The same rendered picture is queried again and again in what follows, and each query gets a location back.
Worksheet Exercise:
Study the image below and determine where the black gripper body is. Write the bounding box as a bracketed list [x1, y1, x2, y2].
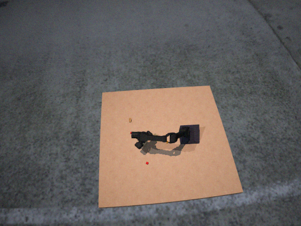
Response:
[135, 131, 153, 149]

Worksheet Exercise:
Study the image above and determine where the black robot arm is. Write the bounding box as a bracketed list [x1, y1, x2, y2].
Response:
[131, 127, 190, 144]

